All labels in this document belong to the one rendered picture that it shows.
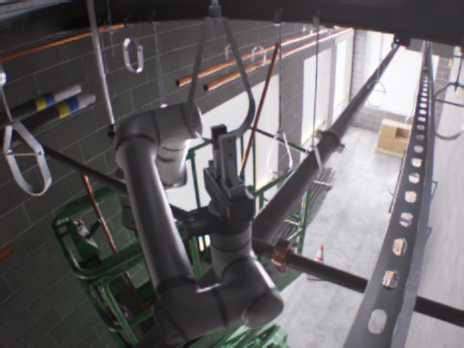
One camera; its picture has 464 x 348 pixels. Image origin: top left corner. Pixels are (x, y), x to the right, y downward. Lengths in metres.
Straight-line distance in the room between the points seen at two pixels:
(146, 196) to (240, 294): 0.30
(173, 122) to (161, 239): 0.39
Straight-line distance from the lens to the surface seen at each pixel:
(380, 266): 0.28
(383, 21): 1.22
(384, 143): 9.65
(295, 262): 0.85
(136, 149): 0.85
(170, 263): 0.63
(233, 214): 0.55
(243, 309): 0.60
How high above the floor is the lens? 4.40
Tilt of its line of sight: 33 degrees down
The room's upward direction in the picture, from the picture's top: 3 degrees counter-clockwise
